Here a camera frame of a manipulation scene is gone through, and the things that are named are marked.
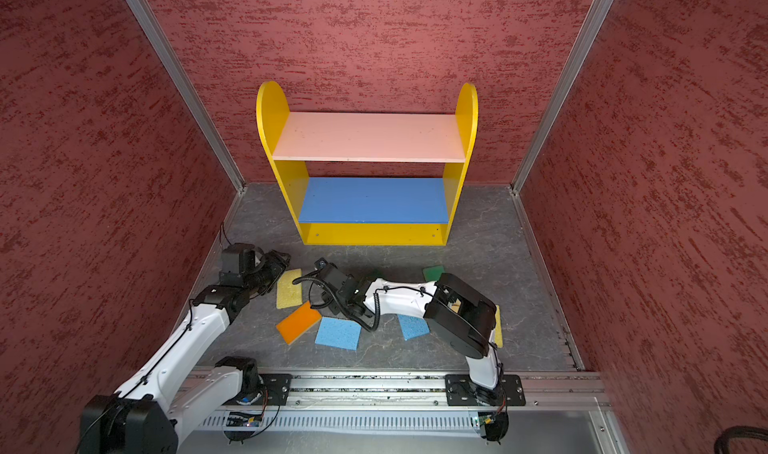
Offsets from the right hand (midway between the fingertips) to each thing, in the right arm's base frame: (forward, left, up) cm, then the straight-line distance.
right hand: (335, 296), depth 87 cm
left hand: (+6, +13, +8) cm, 16 cm away
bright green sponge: (+9, -31, -4) cm, 33 cm away
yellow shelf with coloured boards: (+20, -11, +16) cm, 27 cm away
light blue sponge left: (-10, -2, -3) cm, 10 cm away
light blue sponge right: (-8, -23, -3) cm, 24 cm away
